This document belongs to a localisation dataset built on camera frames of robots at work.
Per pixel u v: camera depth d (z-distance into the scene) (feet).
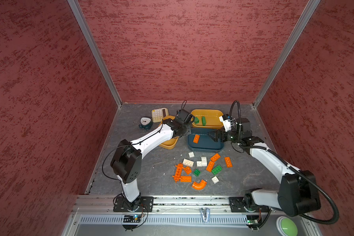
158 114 3.64
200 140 3.25
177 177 2.72
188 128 2.56
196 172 2.79
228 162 2.94
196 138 3.26
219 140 2.48
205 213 2.30
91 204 2.48
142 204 2.40
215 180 2.68
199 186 2.64
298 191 1.37
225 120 2.48
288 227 2.21
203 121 3.54
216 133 2.43
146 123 3.39
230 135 2.39
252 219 2.35
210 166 2.86
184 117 2.20
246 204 2.24
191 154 3.01
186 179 2.71
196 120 3.55
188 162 2.87
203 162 2.88
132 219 2.34
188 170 2.78
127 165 1.52
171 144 3.01
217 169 2.79
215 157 3.01
